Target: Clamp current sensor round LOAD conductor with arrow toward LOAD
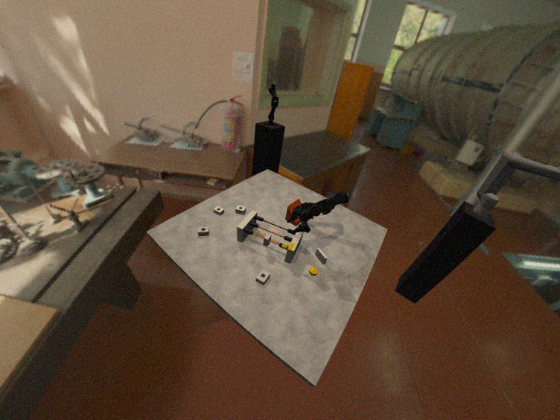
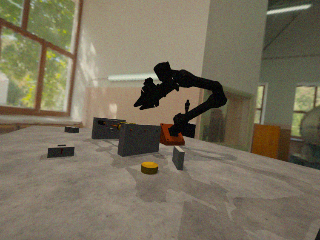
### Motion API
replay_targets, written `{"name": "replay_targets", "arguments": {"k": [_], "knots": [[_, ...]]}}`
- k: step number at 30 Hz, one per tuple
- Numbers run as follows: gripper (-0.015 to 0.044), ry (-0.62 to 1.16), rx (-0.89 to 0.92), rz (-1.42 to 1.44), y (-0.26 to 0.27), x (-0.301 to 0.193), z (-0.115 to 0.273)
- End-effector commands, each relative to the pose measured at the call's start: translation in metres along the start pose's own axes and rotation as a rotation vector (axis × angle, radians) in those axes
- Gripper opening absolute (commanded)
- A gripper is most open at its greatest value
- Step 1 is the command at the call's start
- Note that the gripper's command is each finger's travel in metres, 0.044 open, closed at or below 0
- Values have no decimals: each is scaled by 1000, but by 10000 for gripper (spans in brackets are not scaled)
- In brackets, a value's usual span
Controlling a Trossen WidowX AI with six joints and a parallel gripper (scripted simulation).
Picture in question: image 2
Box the yellow short cylinder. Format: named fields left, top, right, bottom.
left=141, top=162, right=158, bottom=175

